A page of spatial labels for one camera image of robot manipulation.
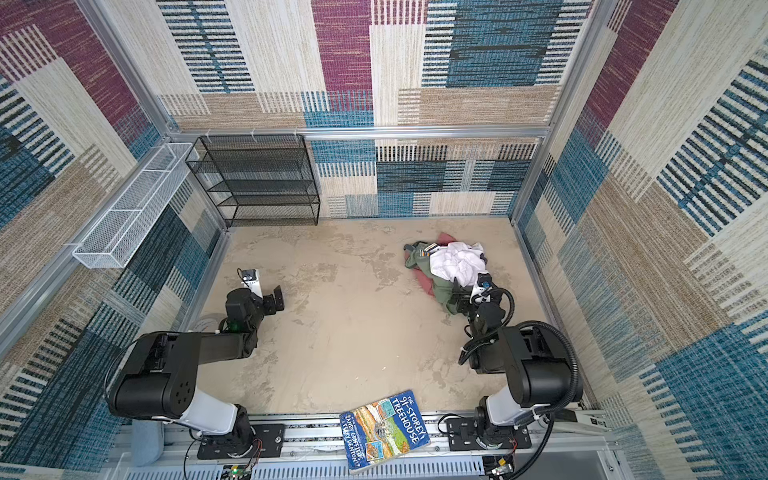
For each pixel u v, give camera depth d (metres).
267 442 0.73
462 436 0.73
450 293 0.93
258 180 1.08
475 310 0.80
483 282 0.76
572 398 0.43
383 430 0.73
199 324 0.91
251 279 0.81
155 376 0.46
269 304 0.88
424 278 0.97
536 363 0.48
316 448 0.73
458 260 0.92
